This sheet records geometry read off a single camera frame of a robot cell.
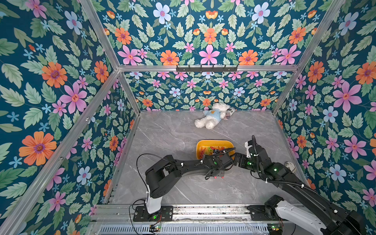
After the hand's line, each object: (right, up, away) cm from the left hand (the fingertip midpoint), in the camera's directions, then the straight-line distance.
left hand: (222, 172), depth 86 cm
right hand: (+6, +10, -7) cm, 13 cm away
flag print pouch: (+10, +38, +29) cm, 49 cm away
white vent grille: (-20, -23, -16) cm, 34 cm away
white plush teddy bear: (-3, +35, +21) cm, 40 cm away
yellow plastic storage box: (+4, +16, +11) cm, 20 cm away
